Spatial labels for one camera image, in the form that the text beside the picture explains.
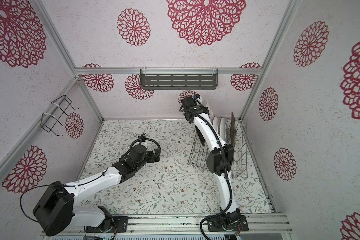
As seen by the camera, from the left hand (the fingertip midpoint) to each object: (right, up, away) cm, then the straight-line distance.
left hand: (154, 152), depth 86 cm
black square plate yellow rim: (+50, +13, +12) cm, 53 cm away
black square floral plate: (+28, +9, +9) cm, 31 cm away
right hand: (+31, +24, +3) cm, 40 cm away
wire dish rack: (+27, -4, +12) cm, 30 cm away
